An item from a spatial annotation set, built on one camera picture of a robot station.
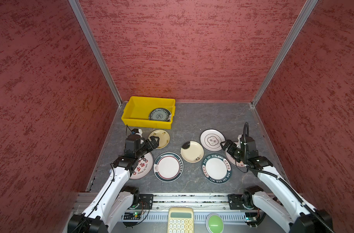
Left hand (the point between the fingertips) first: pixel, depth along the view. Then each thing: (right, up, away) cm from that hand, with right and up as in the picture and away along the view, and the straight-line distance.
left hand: (154, 143), depth 82 cm
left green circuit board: (-9, -34, -11) cm, 37 cm away
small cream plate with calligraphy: (+4, +1, +16) cm, 16 cm away
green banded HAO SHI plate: (+38, -16, +4) cm, 41 cm away
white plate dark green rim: (+7, +14, +23) cm, 28 cm away
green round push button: (+32, -35, -15) cm, 49 cm away
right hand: (+41, -4, +1) cm, 41 cm away
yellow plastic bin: (-20, +21, +32) cm, 43 cm away
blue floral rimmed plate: (-2, +18, +28) cm, 33 cm away
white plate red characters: (-7, -15, +3) cm, 17 cm away
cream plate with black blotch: (+23, -7, +10) cm, 26 cm away
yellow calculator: (+15, -34, -15) cm, 40 cm away
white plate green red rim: (+8, -15, +3) cm, 17 cm away
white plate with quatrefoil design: (+36, 0, +15) cm, 39 cm away
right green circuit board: (+51, -35, -11) cm, 63 cm away
